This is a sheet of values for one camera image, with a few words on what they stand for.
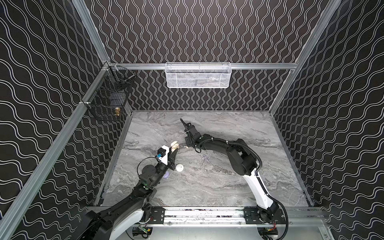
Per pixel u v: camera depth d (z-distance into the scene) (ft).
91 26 2.47
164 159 2.18
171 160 2.29
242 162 1.94
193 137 2.67
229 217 2.49
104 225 1.45
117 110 2.73
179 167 2.95
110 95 3.03
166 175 2.86
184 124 2.98
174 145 2.50
